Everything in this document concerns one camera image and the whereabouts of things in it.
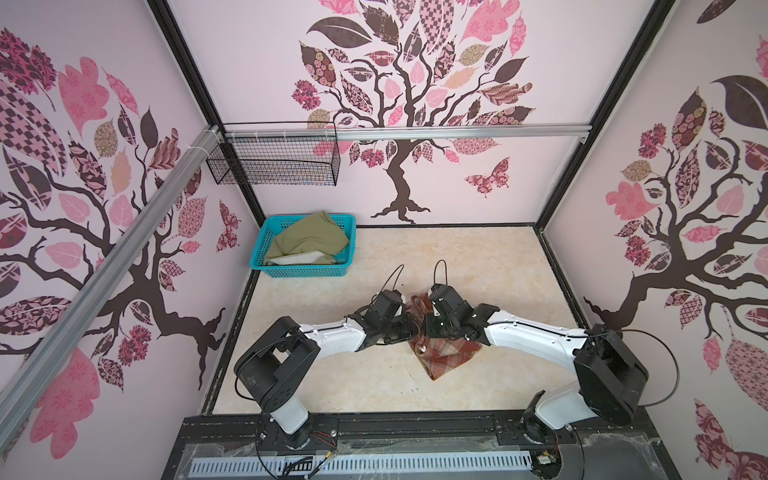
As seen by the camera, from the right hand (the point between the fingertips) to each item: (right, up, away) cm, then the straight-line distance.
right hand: (421, 322), depth 86 cm
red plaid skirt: (+5, -9, -2) cm, 11 cm away
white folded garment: (-38, +19, +18) cm, 46 cm away
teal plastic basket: (-29, +15, +21) cm, 38 cm away
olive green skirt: (-37, +28, +24) cm, 53 cm away
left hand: (0, -4, +1) cm, 4 cm away
